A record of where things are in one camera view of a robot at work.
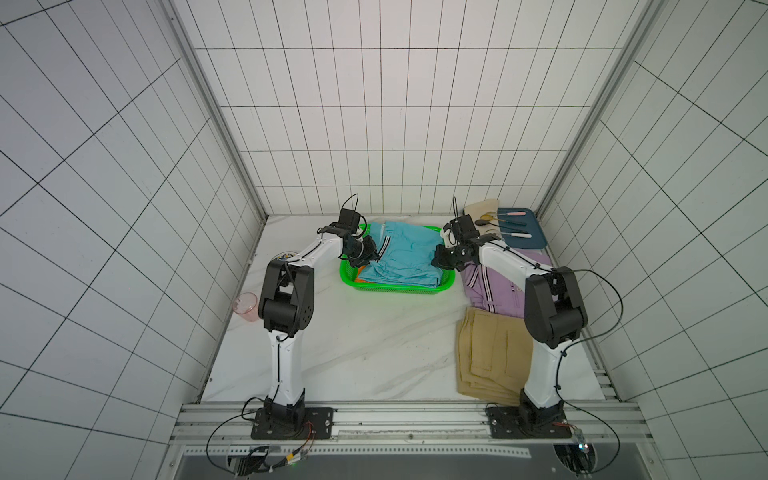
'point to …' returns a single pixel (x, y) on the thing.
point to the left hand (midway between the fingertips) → (376, 259)
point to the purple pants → (490, 291)
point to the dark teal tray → (537, 241)
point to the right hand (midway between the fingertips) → (423, 260)
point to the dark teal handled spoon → (484, 222)
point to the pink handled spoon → (494, 213)
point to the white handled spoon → (520, 235)
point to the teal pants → (405, 256)
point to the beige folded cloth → (476, 209)
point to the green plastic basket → (349, 275)
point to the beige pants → (493, 356)
